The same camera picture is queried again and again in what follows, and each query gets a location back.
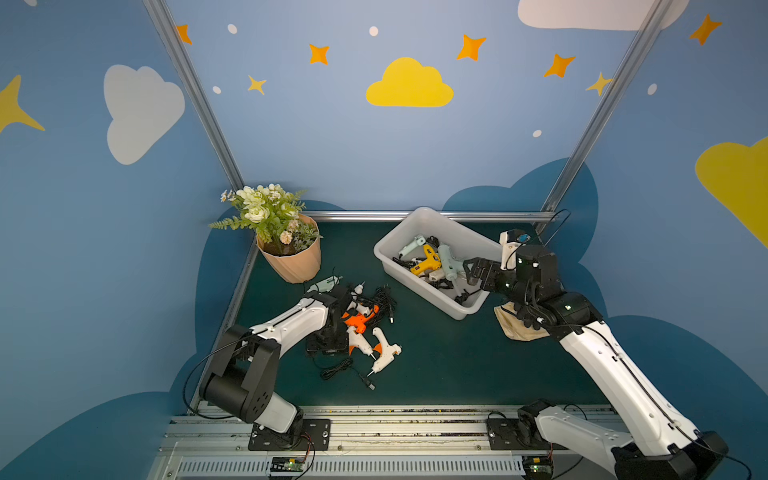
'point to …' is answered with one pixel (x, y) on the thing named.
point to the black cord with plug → (341, 366)
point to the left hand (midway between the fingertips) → (332, 349)
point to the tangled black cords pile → (383, 303)
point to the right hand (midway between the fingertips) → (483, 262)
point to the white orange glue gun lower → (357, 340)
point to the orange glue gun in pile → (358, 320)
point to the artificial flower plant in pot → (287, 236)
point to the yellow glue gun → (432, 261)
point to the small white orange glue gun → (385, 350)
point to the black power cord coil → (464, 296)
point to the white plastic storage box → (425, 255)
